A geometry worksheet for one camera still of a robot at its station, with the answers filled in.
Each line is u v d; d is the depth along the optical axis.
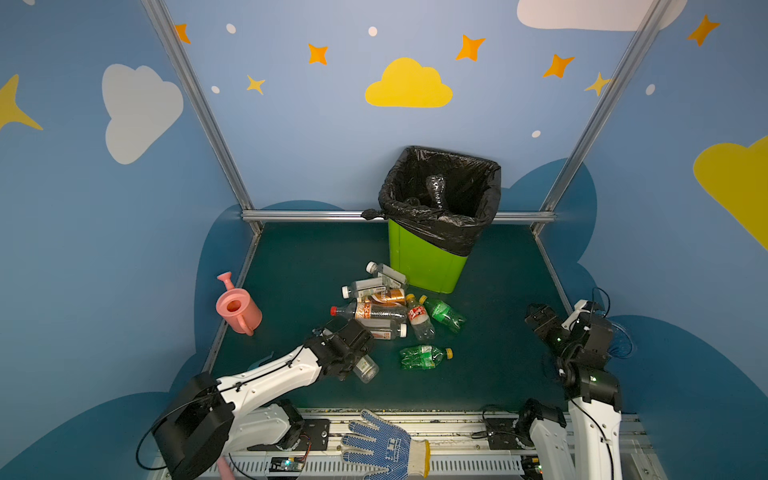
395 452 0.72
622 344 0.72
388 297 0.95
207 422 0.40
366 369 0.79
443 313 0.93
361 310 0.91
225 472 0.69
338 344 0.65
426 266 0.97
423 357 0.84
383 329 0.92
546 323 0.66
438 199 0.96
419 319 0.95
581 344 0.55
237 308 0.84
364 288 0.98
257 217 1.18
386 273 1.03
